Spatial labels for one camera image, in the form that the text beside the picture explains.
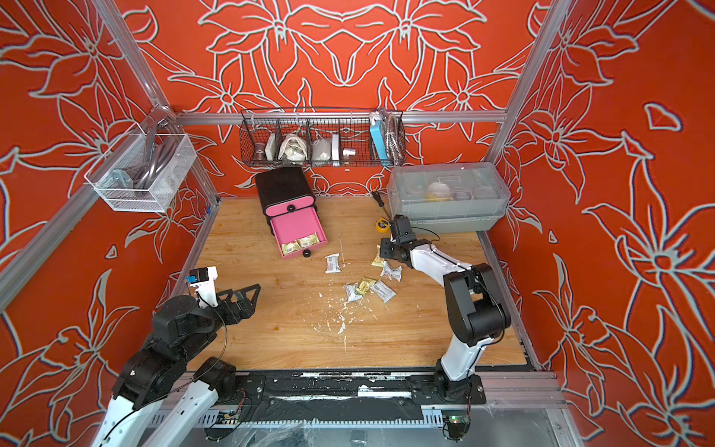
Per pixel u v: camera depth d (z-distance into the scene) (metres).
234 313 0.59
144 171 0.78
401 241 0.74
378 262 0.98
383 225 1.08
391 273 0.95
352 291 0.89
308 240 1.00
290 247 0.97
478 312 0.47
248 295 0.61
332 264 0.97
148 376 0.45
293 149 0.90
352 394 0.73
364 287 0.90
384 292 0.90
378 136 0.84
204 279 0.59
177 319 0.48
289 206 0.97
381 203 1.18
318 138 1.01
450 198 0.97
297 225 1.00
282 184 1.07
